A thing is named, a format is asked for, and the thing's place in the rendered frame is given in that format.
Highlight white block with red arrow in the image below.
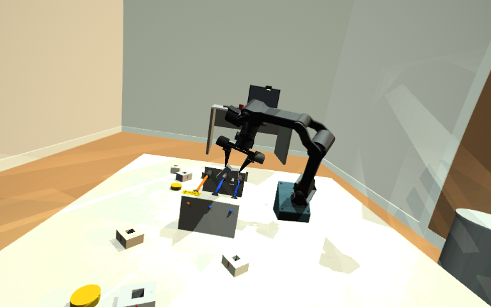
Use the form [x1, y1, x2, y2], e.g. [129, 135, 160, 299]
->
[175, 170, 193, 182]

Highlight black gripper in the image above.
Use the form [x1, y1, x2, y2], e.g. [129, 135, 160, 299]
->
[216, 129, 265, 173]

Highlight yellow disc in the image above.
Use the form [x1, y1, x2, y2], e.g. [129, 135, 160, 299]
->
[70, 285, 100, 307]
[170, 183, 182, 191]

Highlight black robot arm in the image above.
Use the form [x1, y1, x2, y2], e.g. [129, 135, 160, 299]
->
[225, 99, 335, 207]

